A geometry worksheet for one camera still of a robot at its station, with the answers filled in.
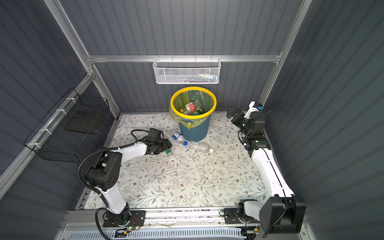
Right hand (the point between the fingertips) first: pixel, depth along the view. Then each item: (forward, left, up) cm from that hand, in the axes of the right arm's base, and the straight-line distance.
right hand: (234, 111), depth 75 cm
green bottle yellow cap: (+17, +18, -16) cm, 30 cm away
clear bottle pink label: (+16, +22, -10) cm, 29 cm away
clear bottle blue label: (+5, +32, -29) cm, 44 cm away
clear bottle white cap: (-4, +17, -27) cm, 33 cm away
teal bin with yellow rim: (+8, +17, -28) cm, 34 cm away
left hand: (-2, +39, -29) cm, 49 cm away
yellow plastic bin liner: (+22, +16, -11) cm, 30 cm away
